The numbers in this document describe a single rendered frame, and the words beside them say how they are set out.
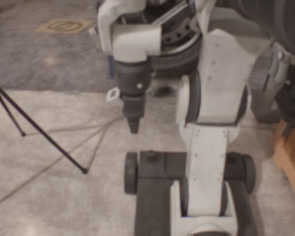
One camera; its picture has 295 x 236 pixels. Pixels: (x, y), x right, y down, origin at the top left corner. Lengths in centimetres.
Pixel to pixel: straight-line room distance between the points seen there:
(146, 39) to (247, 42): 21
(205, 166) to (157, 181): 31
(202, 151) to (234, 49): 33
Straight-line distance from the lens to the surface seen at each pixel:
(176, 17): 140
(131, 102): 57
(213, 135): 69
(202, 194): 75
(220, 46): 50
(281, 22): 25
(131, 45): 47
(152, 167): 97
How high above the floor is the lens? 97
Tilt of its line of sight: 40 degrees down
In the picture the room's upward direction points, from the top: straight up
